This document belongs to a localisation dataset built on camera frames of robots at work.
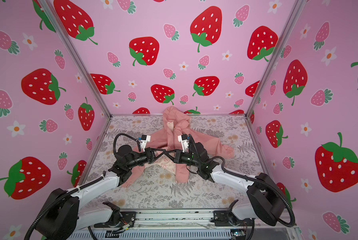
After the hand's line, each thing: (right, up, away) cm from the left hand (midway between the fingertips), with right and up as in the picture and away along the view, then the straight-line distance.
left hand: (165, 152), depth 73 cm
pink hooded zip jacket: (+4, +17, +37) cm, 41 cm away
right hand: (-1, -1, 0) cm, 1 cm away
